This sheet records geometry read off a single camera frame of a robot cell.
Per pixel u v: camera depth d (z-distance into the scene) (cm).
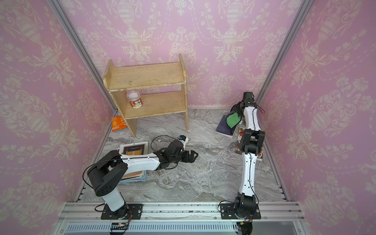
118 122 108
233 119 104
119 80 76
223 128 106
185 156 79
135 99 88
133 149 94
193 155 80
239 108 100
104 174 48
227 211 74
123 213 68
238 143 100
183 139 81
